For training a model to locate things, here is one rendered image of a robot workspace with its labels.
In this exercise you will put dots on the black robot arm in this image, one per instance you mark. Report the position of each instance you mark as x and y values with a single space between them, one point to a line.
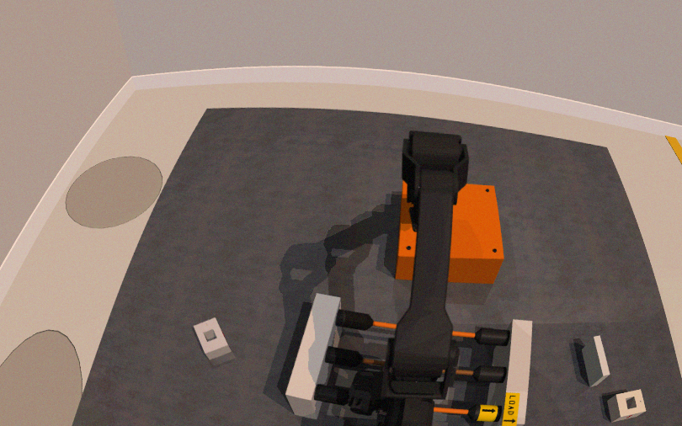
435 169

